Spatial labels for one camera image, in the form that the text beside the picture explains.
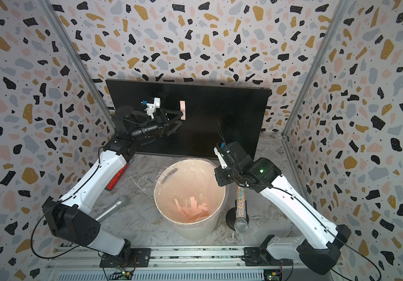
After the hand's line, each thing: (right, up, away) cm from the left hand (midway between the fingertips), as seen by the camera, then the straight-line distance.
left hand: (182, 118), depth 65 cm
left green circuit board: (-26, -63, +6) cm, 68 cm away
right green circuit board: (+36, -63, +7) cm, 73 cm away
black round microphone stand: (+20, -44, +19) cm, 52 cm away
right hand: (+13, -21, +4) cm, 25 cm away
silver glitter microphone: (+22, -38, -2) cm, 44 cm away
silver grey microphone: (-37, -40, +19) cm, 58 cm away
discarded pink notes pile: (+3, -40, +13) cm, 42 cm away
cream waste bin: (-1, -33, +16) cm, 37 cm away
